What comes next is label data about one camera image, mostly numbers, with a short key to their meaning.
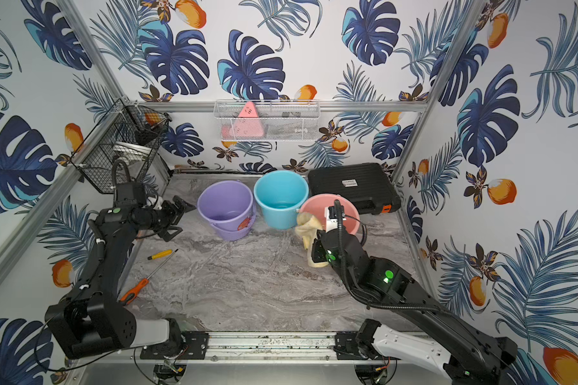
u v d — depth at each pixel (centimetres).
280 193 98
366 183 110
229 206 96
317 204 89
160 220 67
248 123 90
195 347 74
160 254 94
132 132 95
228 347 76
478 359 39
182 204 72
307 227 66
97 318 40
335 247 45
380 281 44
